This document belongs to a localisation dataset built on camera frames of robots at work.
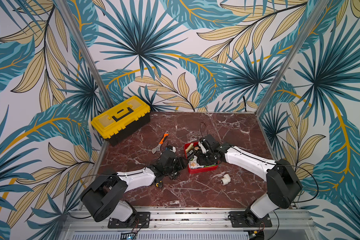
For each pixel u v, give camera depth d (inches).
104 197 16.9
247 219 26.1
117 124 35.5
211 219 29.5
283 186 17.5
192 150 36.6
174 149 32.7
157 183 32.9
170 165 27.5
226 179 33.1
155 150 38.3
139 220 28.3
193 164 34.5
